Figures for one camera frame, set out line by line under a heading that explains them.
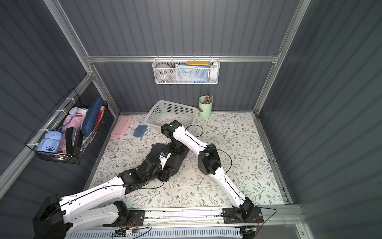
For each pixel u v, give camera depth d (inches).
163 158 27.5
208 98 42.2
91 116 26.1
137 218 29.0
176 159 33.6
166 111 47.1
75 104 31.1
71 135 25.8
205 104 42.8
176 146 31.3
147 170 23.5
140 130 42.6
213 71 33.6
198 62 35.3
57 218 15.7
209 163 24.8
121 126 44.5
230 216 29.0
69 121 27.9
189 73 34.1
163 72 32.7
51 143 23.4
